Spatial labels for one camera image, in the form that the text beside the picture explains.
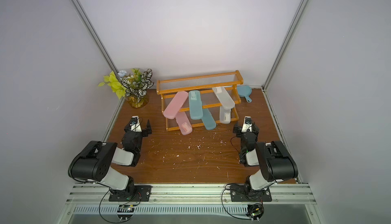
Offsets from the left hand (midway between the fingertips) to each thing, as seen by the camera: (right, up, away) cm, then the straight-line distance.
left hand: (141, 120), depth 89 cm
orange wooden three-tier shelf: (+28, +11, +1) cm, 30 cm away
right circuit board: (+62, -41, -20) cm, 76 cm away
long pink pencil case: (+21, +9, 0) cm, 23 cm away
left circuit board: (-1, -43, -18) cm, 46 cm away
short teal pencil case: (+41, -2, +9) cm, 42 cm away
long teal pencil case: (+33, +9, -1) cm, 34 cm away
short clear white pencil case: (+52, +1, +10) cm, 53 cm away
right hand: (+64, 0, -1) cm, 64 cm away
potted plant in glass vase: (-5, +20, 0) cm, 21 cm away
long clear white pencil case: (+52, +11, +2) cm, 54 cm away
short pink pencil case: (+25, -3, +6) cm, 26 cm away
